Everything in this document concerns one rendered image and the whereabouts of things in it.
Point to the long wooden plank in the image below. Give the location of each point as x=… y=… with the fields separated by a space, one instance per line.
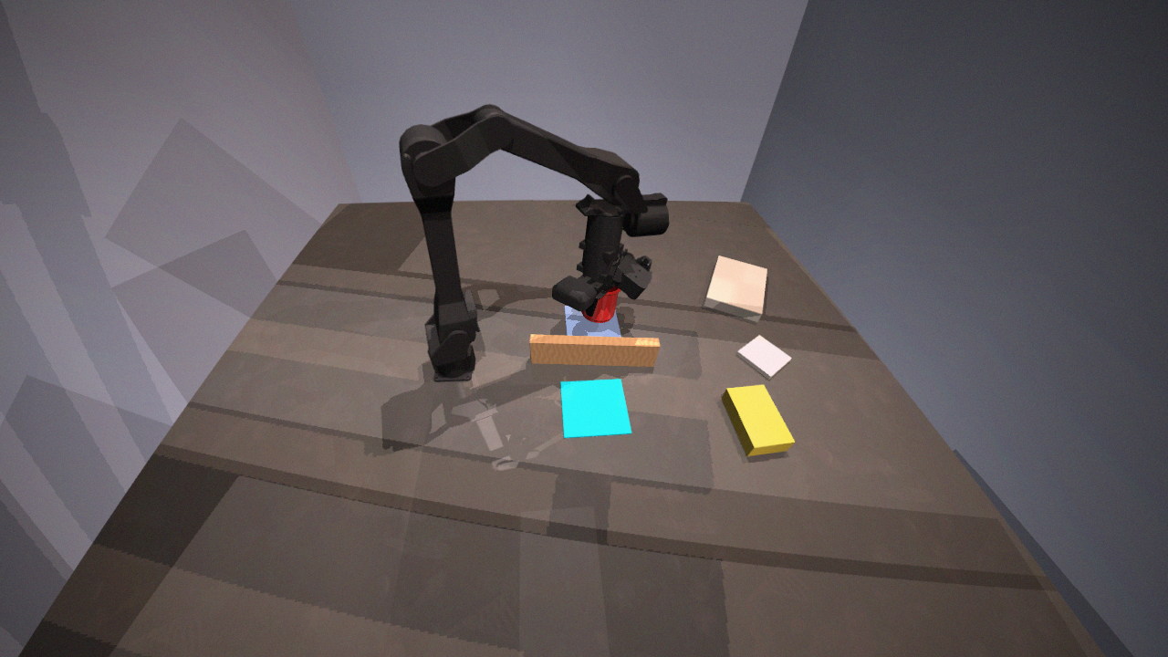
x=588 y=350

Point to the white flat rectangular block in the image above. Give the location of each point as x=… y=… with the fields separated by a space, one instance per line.
x=764 y=357

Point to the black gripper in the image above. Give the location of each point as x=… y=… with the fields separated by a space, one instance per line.
x=584 y=292

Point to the yellow rectangular block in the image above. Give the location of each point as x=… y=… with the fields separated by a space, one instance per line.
x=759 y=426

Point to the red cup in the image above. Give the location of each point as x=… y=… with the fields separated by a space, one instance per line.
x=605 y=308

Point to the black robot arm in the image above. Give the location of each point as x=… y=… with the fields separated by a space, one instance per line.
x=431 y=158

